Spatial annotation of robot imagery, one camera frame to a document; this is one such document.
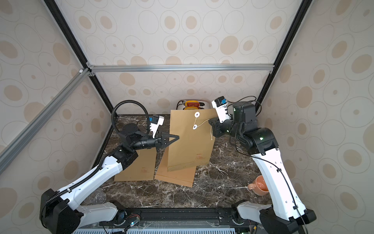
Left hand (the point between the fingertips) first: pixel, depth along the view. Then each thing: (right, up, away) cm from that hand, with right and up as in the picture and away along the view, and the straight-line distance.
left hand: (180, 140), depth 61 cm
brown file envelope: (-26, -20, +30) cm, 44 cm away
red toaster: (+7, +21, +36) cm, 43 cm away
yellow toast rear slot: (+4, +24, +39) cm, 46 cm away
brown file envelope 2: (+1, -24, +27) cm, 36 cm away
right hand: (+12, +8, +2) cm, 15 cm away
